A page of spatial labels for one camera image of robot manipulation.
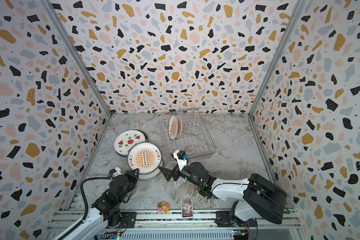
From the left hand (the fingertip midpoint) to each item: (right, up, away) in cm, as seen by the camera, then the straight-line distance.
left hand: (140, 166), depth 83 cm
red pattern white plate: (+1, -7, +4) cm, 8 cm away
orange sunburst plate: (+16, +22, +19) cm, 33 cm away
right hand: (+15, +6, -11) cm, 20 cm away
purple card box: (+26, -19, -6) cm, 33 cm away
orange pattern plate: (+21, +22, +16) cm, 35 cm away
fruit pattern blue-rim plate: (-16, +13, +20) cm, 29 cm away
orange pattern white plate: (+2, +3, +7) cm, 8 cm away
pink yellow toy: (+14, -19, -6) cm, 24 cm away
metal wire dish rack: (+30, +13, +21) cm, 39 cm away
